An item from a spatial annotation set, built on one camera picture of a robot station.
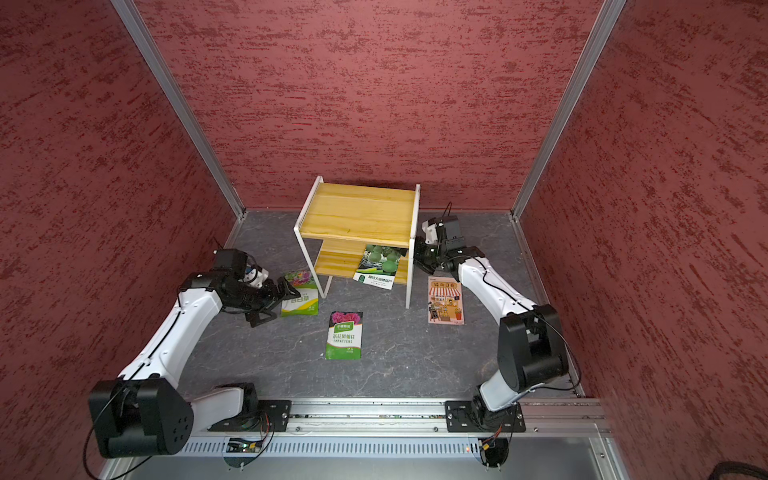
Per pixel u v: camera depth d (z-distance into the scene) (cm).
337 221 73
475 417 67
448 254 66
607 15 71
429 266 76
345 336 87
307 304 94
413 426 74
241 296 67
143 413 39
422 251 77
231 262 64
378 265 85
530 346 45
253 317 71
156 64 79
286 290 74
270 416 74
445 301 95
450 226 68
